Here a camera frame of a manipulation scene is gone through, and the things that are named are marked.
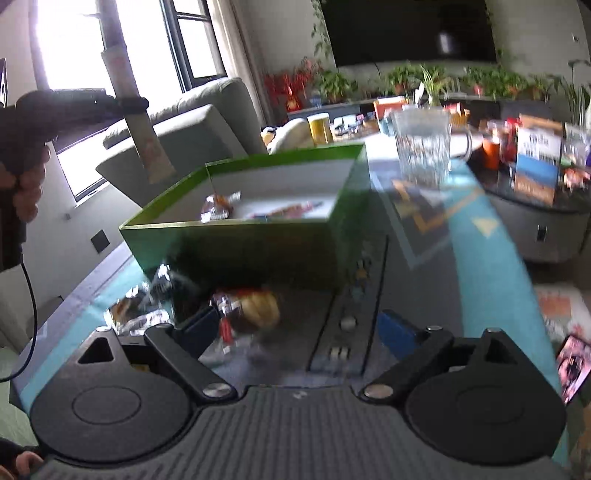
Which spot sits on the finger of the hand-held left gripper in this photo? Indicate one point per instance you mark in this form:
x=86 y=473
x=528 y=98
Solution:
x=131 y=106

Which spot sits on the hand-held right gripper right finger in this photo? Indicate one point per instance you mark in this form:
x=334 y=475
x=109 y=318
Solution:
x=397 y=330

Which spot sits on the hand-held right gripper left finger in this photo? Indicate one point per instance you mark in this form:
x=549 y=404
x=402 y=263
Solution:
x=203 y=330

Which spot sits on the long tan snack packet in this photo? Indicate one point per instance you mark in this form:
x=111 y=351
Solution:
x=147 y=147

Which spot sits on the clear-wrapped yellow bread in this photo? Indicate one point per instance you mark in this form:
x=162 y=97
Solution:
x=256 y=311

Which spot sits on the pile of mixed snack packets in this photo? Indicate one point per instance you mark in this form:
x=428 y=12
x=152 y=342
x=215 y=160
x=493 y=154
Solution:
x=138 y=318

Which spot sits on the green cardboard box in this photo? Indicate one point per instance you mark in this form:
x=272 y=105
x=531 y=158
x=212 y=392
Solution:
x=254 y=249

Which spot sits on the person's left hand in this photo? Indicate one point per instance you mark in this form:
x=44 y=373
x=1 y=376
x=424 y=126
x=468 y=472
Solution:
x=32 y=189

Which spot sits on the person's right hand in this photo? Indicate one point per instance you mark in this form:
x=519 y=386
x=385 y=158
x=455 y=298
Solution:
x=28 y=464

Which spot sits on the grey armchair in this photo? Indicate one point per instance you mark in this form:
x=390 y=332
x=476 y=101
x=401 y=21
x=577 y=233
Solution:
x=184 y=134

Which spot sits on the narrow black-framed window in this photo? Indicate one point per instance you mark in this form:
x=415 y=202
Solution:
x=194 y=41

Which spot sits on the large black-framed window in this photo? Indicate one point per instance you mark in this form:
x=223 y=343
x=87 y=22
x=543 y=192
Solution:
x=69 y=37

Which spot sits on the white curtain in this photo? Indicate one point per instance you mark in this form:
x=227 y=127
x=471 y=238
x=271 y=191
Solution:
x=235 y=46

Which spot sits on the silver and orange snack packet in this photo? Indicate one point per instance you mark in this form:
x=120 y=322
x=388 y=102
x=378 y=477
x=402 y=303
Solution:
x=217 y=207

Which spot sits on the red flat snack packet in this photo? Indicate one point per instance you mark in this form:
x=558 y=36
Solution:
x=286 y=211

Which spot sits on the dark round side table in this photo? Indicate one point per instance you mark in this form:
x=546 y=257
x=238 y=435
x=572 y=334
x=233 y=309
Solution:
x=521 y=226

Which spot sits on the patterned floor mat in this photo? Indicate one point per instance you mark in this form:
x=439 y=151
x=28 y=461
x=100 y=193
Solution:
x=561 y=309

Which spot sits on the red flower plant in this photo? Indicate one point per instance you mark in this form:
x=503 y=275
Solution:
x=295 y=81

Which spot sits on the smartphone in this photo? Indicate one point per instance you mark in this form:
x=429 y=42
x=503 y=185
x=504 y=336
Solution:
x=572 y=367

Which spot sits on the glass mug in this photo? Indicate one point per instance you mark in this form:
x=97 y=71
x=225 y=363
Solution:
x=422 y=147

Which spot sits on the round white table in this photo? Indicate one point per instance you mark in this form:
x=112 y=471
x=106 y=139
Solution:
x=383 y=143

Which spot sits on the yellow can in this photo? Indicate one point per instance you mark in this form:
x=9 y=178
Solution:
x=321 y=131

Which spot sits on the hanging green vine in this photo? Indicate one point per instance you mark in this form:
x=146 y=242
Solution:
x=321 y=37

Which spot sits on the orange cup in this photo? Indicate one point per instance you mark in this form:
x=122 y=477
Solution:
x=491 y=150

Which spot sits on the potted green plant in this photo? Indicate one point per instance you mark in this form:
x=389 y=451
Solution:
x=401 y=76
x=334 y=85
x=489 y=78
x=538 y=85

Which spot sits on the blue and white box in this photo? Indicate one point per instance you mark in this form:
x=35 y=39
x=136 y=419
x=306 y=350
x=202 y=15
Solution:
x=538 y=161

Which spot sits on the orange box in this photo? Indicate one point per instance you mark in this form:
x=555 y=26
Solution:
x=388 y=108

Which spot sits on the dark television cabinet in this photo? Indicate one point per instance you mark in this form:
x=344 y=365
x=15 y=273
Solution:
x=485 y=108

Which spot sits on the spider plant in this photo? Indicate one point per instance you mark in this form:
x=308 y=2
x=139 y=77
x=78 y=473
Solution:
x=431 y=83

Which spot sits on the tall leafy plant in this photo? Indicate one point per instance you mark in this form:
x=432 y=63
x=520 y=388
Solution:
x=575 y=87

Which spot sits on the black wall socket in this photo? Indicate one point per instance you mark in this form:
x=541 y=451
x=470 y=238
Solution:
x=100 y=242

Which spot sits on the black wall television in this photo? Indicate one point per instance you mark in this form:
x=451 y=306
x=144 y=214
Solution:
x=406 y=32

